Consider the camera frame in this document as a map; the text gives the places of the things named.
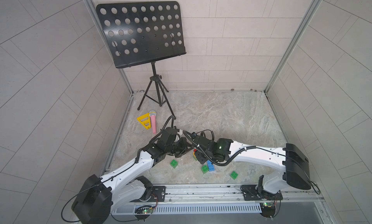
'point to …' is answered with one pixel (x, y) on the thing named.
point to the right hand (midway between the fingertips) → (197, 155)
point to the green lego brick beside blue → (205, 169)
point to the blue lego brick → (211, 167)
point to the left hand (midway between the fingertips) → (196, 147)
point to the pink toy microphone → (153, 114)
